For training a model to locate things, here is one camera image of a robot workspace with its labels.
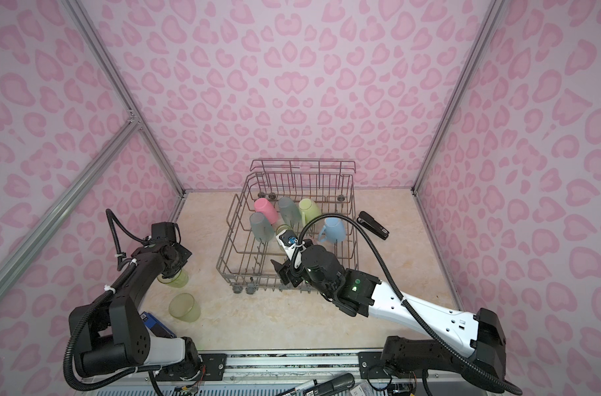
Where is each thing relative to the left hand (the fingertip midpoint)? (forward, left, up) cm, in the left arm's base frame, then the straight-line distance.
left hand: (182, 255), depth 88 cm
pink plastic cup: (+19, -27, +4) cm, 33 cm away
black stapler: (+17, -72, -9) cm, 75 cm away
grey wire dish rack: (+32, -48, -7) cm, 58 cm away
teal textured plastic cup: (+18, -38, +2) cm, 42 cm away
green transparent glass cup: (+9, -35, +2) cm, 37 cm away
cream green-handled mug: (+16, -46, +4) cm, 49 cm away
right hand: (-10, -38, +18) cm, 43 cm away
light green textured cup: (-17, -4, -4) cm, 18 cm away
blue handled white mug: (+8, -54, +1) cm, 55 cm away
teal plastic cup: (+10, -28, +1) cm, 29 cm away
